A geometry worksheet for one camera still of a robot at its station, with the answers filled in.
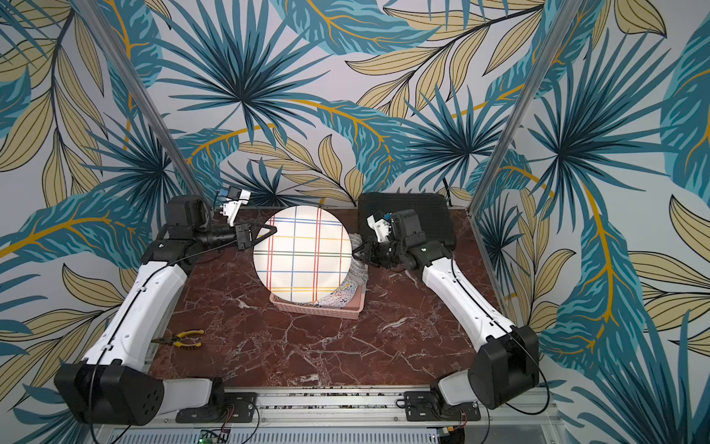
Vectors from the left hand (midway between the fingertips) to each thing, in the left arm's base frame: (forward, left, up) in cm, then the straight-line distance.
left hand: (272, 232), depth 69 cm
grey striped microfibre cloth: (-4, -22, -11) cm, 25 cm away
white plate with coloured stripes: (-3, -8, -6) cm, 11 cm away
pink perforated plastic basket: (-8, -20, -26) cm, 34 cm away
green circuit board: (-41, +16, -36) cm, 56 cm away
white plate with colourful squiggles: (-2, -16, -32) cm, 35 cm away
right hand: (0, -20, -9) cm, 22 cm away
